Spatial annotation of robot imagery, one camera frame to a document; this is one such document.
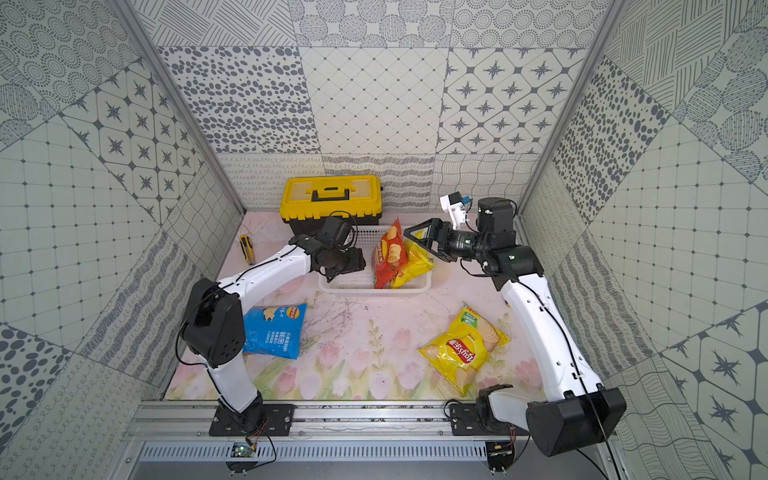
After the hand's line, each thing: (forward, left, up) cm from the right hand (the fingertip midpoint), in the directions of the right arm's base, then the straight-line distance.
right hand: (412, 242), depth 67 cm
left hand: (+10, +16, -21) cm, 28 cm away
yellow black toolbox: (+32, +35, -16) cm, 50 cm away
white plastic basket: (+11, +16, -34) cm, 40 cm away
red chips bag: (+10, +6, -18) cm, 22 cm away
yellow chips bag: (+9, -2, -20) cm, 22 cm away
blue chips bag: (-10, +38, -27) cm, 47 cm away
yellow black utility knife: (+23, +59, -32) cm, 71 cm away
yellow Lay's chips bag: (-15, -14, -29) cm, 36 cm away
